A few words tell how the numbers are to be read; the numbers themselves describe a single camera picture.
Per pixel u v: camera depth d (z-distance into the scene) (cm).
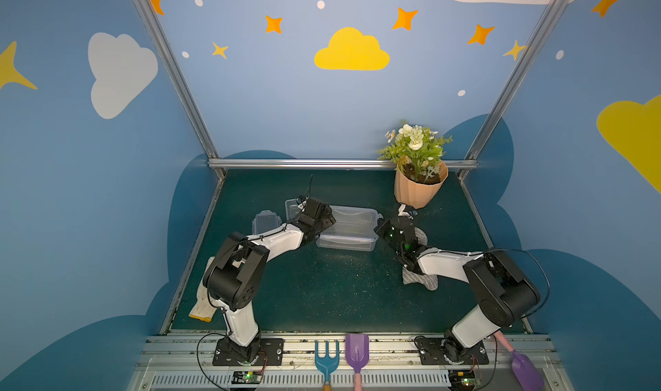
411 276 85
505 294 46
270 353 75
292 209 105
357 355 74
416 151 91
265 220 105
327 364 72
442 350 73
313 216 75
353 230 103
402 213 85
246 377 71
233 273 48
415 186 96
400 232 70
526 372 70
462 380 71
